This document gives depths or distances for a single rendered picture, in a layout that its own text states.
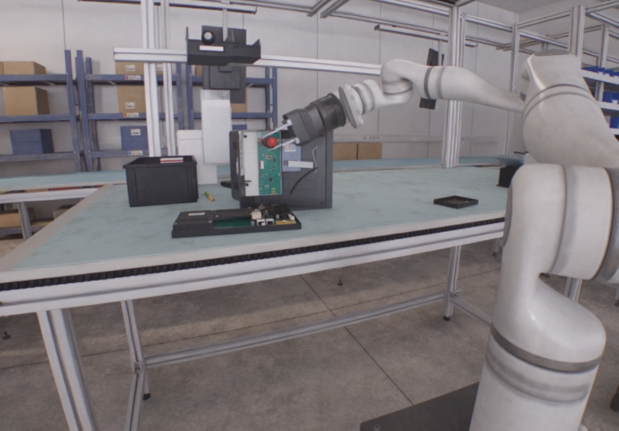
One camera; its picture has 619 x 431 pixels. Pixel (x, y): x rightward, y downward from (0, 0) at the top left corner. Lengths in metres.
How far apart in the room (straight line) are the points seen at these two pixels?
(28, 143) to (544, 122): 4.70
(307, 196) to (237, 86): 1.90
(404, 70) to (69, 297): 0.78
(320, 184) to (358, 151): 3.61
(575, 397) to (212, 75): 2.58
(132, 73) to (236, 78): 2.04
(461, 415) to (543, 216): 0.31
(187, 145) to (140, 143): 3.13
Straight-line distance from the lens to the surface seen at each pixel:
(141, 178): 0.99
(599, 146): 0.39
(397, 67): 0.78
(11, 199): 2.34
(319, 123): 0.70
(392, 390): 1.78
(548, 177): 0.29
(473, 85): 0.72
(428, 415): 0.50
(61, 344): 0.82
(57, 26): 5.26
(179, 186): 0.99
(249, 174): 0.82
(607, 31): 3.82
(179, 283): 0.63
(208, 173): 1.30
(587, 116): 0.43
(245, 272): 0.65
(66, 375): 0.88
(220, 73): 2.65
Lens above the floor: 1.20
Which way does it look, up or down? 12 degrees down
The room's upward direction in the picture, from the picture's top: straight up
